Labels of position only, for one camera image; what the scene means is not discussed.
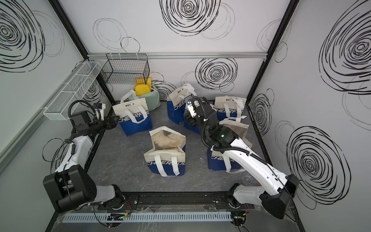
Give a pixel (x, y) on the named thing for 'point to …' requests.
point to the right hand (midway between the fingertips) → (195, 106)
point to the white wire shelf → (66, 102)
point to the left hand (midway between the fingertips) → (112, 117)
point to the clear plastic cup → (245, 179)
